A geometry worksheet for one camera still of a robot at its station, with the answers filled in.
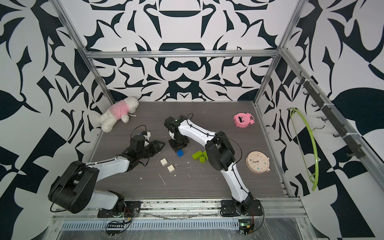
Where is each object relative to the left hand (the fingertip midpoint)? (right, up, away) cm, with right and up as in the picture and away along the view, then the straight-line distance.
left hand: (162, 142), depth 90 cm
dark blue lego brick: (+10, -7, +1) cm, 12 cm away
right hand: (+9, -3, +1) cm, 9 cm away
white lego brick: (+1, -11, -1) cm, 11 cm away
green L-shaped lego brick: (+24, -8, +1) cm, 25 cm away
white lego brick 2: (+6, -14, -4) cm, 16 cm away
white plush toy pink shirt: (-31, +19, +13) cm, 39 cm away
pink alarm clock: (+53, +13, +15) cm, 57 cm away
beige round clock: (+55, -11, -3) cm, 56 cm away
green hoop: (+66, -9, -31) cm, 74 cm away
